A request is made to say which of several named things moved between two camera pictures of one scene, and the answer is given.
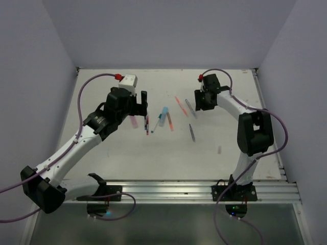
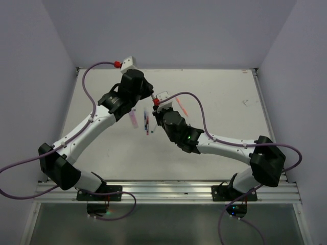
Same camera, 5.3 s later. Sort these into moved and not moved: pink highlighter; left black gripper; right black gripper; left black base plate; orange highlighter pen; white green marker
Moved: left black gripper; right black gripper
Not moved: orange highlighter pen; pink highlighter; white green marker; left black base plate
